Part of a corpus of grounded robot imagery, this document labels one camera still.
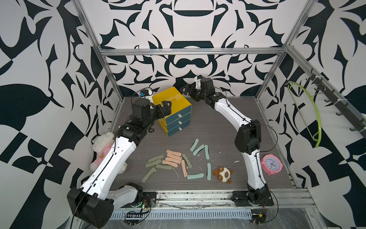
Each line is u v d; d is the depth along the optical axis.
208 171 0.83
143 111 0.52
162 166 0.85
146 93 0.62
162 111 0.63
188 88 0.81
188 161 0.87
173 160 0.88
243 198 0.74
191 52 0.91
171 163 0.86
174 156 0.89
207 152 0.91
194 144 0.94
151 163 0.85
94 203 0.36
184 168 0.85
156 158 0.87
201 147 0.92
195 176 0.81
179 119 0.89
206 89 0.73
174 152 0.89
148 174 0.82
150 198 0.74
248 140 0.56
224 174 0.79
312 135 0.71
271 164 0.84
